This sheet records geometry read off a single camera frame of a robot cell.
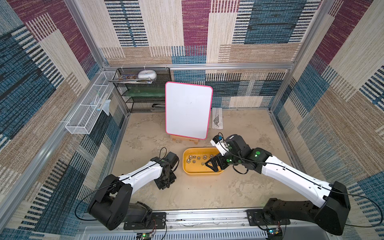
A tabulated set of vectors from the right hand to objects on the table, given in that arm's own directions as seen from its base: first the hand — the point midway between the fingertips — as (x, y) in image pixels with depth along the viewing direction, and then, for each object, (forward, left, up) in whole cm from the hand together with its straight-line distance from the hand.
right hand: (211, 158), depth 76 cm
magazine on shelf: (+45, +45, +18) cm, 66 cm away
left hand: (-6, +22, -17) cm, 28 cm away
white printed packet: (+42, -9, -16) cm, 46 cm away
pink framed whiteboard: (+29, +12, +6) cm, 32 cm away
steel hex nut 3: (+7, +9, -17) cm, 21 cm away
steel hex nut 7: (-5, +1, +6) cm, 7 cm away
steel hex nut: (+7, +13, -17) cm, 22 cm away
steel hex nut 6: (+10, +9, -17) cm, 22 cm away
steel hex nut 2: (+10, +11, -16) cm, 22 cm away
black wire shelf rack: (+54, +45, +3) cm, 70 cm away
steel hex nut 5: (+9, +6, -16) cm, 20 cm away
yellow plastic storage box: (+9, +9, -17) cm, 21 cm away
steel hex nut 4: (+9, +2, -16) cm, 19 cm away
